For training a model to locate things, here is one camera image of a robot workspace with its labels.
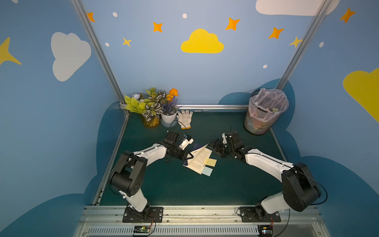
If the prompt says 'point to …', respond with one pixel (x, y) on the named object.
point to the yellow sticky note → (210, 162)
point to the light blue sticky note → (207, 171)
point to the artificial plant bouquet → (152, 104)
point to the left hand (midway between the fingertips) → (192, 154)
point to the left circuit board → (142, 229)
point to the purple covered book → (200, 152)
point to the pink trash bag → (267, 104)
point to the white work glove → (184, 119)
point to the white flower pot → (169, 121)
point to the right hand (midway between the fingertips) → (211, 145)
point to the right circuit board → (265, 230)
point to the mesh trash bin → (257, 127)
